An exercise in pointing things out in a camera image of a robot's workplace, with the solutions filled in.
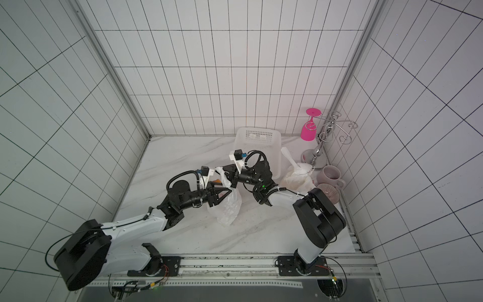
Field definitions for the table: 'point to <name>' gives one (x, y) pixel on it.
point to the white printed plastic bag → (298, 177)
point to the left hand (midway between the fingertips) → (228, 190)
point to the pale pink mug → (330, 174)
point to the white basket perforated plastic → (266, 140)
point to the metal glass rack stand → (317, 158)
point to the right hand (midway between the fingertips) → (219, 165)
